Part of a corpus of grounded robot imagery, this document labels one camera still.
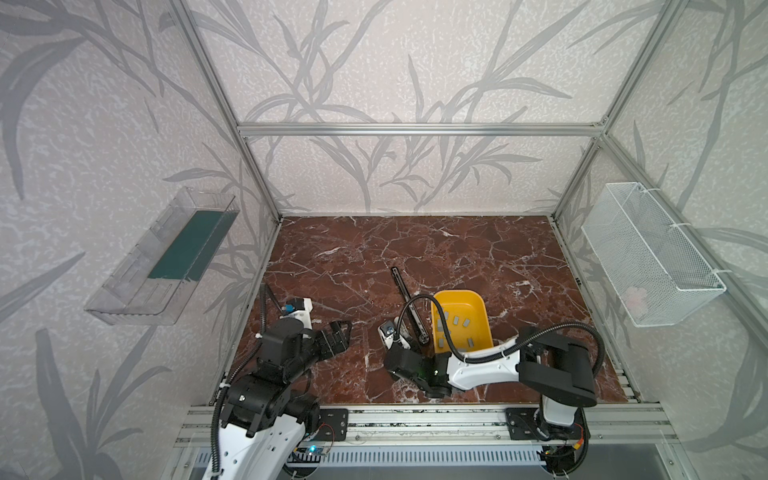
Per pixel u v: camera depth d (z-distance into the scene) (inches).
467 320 35.9
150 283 25.1
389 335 28.5
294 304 24.4
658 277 24.3
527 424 28.3
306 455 28.4
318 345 24.1
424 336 33.9
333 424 28.9
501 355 19.3
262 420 17.7
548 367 19.3
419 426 29.7
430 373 25.1
